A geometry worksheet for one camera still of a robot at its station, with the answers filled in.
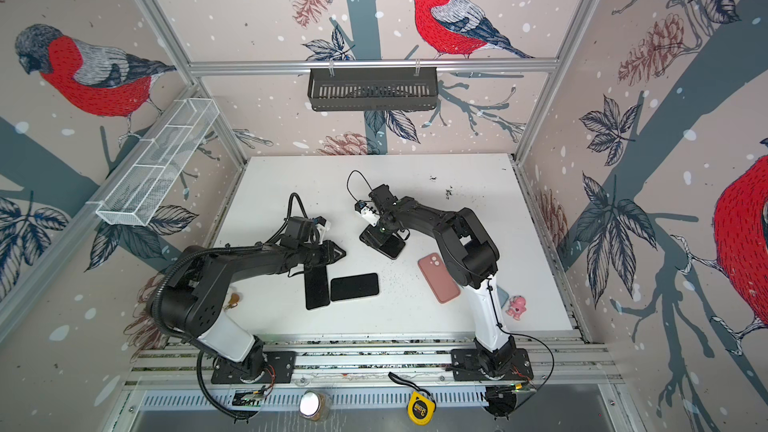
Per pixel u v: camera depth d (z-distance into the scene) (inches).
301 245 30.3
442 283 34.7
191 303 17.8
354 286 34.7
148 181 29.3
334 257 34.5
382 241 34.5
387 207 30.5
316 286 34.7
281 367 28.8
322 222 35.2
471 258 21.4
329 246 32.9
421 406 26.4
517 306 31.7
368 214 35.5
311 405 23.7
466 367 28.7
